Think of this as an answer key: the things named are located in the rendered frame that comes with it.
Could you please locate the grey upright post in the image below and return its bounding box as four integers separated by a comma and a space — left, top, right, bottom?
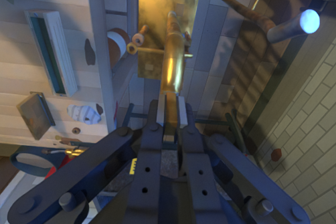
84, 0, 118, 134

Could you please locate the grey cylinder with pale end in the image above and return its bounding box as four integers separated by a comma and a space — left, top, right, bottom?
266, 9, 321, 44

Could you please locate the white striped cloth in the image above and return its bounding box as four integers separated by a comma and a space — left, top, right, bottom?
66, 104, 103, 126

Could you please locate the white tray with teal inside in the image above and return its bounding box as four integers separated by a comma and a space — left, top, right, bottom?
23, 9, 79, 98

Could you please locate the brass ring trigger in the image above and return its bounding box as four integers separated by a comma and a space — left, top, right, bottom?
126, 42, 165, 56

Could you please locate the brass valve slide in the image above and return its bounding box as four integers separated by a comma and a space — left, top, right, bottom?
159, 10, 193, 140

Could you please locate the small brass fitting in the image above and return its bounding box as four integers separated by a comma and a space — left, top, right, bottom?
64, 148, 89, 160

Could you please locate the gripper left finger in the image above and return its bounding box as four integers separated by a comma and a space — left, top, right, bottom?
7, 94, 168, 224

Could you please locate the brown and white roll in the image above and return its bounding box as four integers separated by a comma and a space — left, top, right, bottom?
106, 27, 131, 71

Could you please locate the dark green frame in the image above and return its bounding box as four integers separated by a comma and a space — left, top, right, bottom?
225, 108, 248, 156

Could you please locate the small brown lump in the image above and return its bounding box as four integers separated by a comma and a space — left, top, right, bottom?
270, 148, 282, 162

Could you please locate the grey stone block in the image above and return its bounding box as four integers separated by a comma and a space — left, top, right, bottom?
160, 149, 180, 180

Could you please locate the tan bumper cork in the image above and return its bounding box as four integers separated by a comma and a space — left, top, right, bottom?
131, 24, 150, 47

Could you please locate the red object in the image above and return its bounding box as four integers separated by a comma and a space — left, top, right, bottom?
44, 152, 80, 180

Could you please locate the curved brass tube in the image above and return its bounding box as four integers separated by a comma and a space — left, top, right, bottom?
171, 0, 277, 33

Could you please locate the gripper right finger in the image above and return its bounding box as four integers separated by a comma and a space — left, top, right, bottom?
177, 96, 312, 224

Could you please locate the brass plate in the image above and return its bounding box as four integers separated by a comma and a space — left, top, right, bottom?
137, 0, 199, 81

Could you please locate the blue ring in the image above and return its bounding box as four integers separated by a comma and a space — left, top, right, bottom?
9, 145, 67, 178

